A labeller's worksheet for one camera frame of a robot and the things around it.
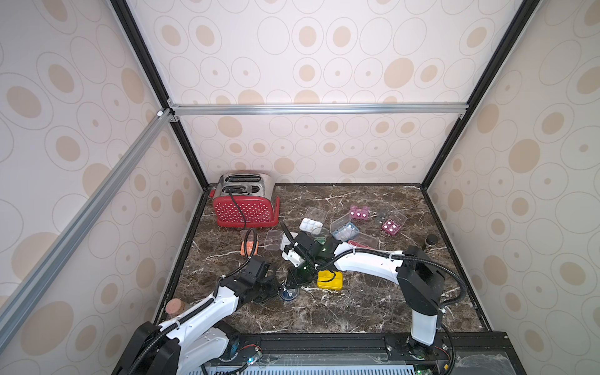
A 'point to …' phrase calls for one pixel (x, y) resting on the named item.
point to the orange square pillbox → (250, 241)
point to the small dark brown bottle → (431, 240)
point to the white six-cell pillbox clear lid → (272, 241)
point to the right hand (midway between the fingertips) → (294, 281)
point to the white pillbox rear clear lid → (316, 214)
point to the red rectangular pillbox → (365, 241)
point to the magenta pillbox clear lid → (394, 221)
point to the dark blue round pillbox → (288, 294)
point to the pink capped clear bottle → (175, 306)
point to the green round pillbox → (319, 235)
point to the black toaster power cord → (239, 208)
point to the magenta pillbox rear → (360, 213)
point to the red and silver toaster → (245, 199)
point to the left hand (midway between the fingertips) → (288, 289)
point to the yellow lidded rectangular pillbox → (330, 280)
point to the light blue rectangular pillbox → (347, 233)
